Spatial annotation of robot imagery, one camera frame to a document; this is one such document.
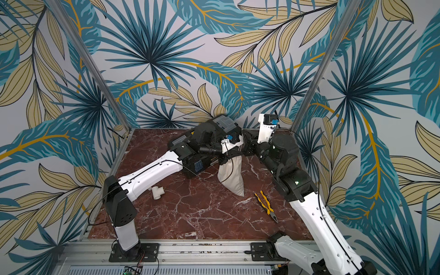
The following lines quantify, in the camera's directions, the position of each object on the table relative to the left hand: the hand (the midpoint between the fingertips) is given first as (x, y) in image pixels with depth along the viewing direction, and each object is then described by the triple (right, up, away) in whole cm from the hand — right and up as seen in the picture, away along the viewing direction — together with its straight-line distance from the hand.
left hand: (240, 153), depth 71 cm
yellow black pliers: (+16, -29, +15) cm, 36 cm away
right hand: (-5, +7, -12) cm, 15 cm away
